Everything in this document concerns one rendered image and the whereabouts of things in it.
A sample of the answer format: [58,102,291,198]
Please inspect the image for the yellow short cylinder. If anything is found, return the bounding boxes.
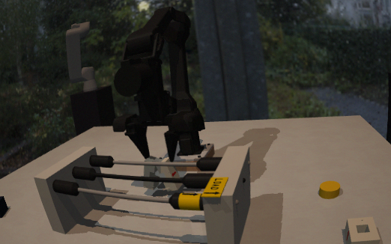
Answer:
[319,181,340,199]

